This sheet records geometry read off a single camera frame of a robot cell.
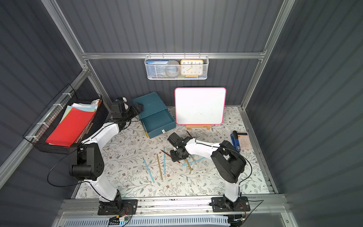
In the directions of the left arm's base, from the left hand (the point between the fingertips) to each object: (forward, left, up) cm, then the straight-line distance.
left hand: (136, 107), depth 91 cm
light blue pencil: (-34, -9, -22) cm, 41 cm away
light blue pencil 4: (-29, -33, -21) cm, 49 cm away
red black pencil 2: (-6, -35, -22) cm, 42 cm away
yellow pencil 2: (-30, -34, -22) cm, 50 cm away
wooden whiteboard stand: (-4, -49, -17) cm, 52 cm away
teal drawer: (-10, -15, -5) cm, 19 cm away
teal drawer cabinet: (-6, -13, +1) cm, 14 cm away
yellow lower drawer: (-17, -8, -8) cm, 20 cm away
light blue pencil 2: (-27, -18, -22) cm, 39 cm away
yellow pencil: (-26, -14, -22) cm, 37 cm away
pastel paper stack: (-9, +23, +9) cm, 27 cm away
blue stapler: (-16, -66, -19) cm, 71 cm away
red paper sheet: (-22, +28, +6) cm, 36 cm away
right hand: (-26, -26, -19) cm, 42 cm away
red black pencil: (-23, -19, -22) cm, 37 cm away
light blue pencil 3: (-29, -37, -21) cm, 52 cm away
